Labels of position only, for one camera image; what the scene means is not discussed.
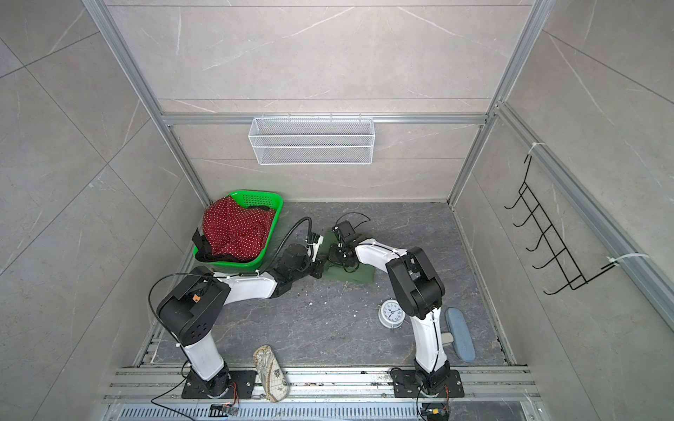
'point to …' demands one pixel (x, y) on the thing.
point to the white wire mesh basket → (311, 141)
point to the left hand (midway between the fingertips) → (331, 254)
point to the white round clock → (390, 314)
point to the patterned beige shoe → (273, 379)
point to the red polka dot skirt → (234, 231)
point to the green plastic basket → (273, 200)
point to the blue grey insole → (462, 338)
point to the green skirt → (363, 274)
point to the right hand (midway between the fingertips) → (334, 257)
